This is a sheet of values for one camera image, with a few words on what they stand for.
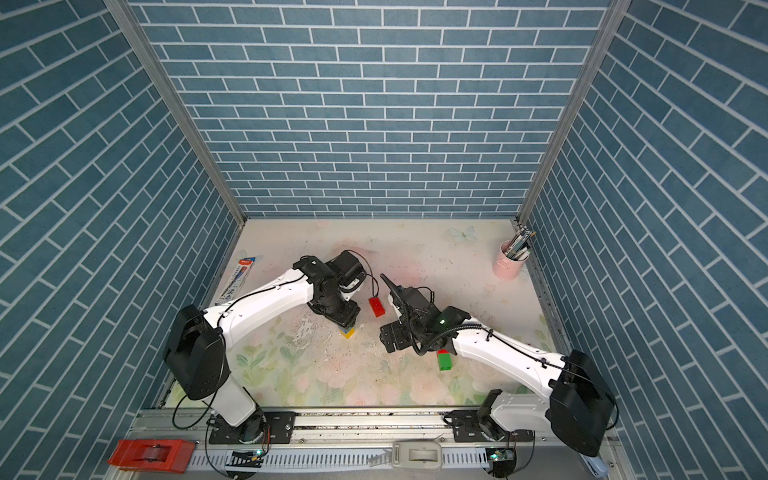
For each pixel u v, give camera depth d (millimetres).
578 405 402
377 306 946
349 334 889
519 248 964
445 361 826
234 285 992
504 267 980
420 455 684
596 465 677
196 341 480
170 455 652
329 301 683
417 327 605
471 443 725
